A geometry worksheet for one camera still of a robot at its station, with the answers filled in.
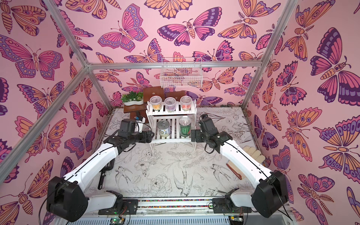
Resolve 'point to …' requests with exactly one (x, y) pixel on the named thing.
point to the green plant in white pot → (132, 98)
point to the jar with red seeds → (185, 101)
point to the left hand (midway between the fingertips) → (150, 131)
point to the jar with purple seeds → (170, 103)
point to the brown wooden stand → (140, 110)
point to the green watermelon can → (185, 123)
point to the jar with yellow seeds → (156, 101)
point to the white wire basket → (181, 78)
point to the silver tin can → (164, 128)
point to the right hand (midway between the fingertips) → (196, 133)
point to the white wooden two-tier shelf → (173, 127)
